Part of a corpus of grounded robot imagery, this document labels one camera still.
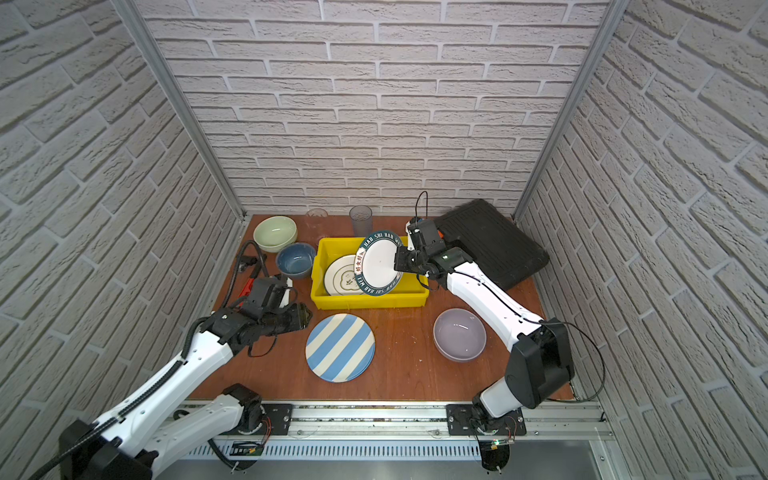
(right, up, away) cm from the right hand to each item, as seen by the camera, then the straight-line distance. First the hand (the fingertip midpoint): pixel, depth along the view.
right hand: (396, 255), depth 82 cm
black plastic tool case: (+35, +3, +21) cm, 41 cm away
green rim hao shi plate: (-7, -3, +6) cm, 10 cm away
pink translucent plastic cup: (-28, +10, +19) cm, 35 cm away
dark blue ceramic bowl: (-36, -3, +21) cm, 42 cm away
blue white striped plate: (-17, -27, +3) cm, 32 cm away
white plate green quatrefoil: (-19, -9, +18) cm, 28 cm away
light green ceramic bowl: (-46, +8, +28) cm, 55 cm away
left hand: (-24, -15, -3) cm, 29 cm away
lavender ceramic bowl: (+19, -24, +4) cm, 31 cm away
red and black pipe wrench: (-50, -12, +16) cm, 54 cm away
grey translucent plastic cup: (-13, +14, +27) cm, 33 cm away
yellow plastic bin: (+5, -13, +16) cm, 21 cm away
